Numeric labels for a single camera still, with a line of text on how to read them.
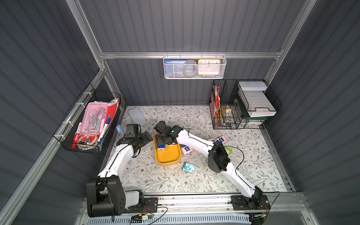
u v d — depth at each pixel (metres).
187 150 0.91
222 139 0.96
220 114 1.12
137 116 1.12
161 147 0.93
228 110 1.16
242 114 1.08
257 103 0.94
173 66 0.83
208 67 0.88
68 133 0.62
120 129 0.77
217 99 1.15
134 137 0.67
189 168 0.84
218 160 0.60
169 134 0.68
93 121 0.71
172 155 0.91
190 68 0.90
